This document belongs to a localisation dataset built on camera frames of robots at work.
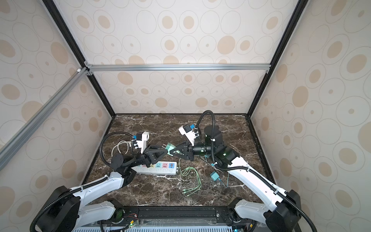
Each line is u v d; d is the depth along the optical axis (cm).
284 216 38
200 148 57
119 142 95
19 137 54
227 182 86
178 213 76
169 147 60
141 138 58
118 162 55
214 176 87
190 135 57
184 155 58
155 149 63
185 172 89
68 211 40
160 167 87
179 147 59
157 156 60
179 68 91
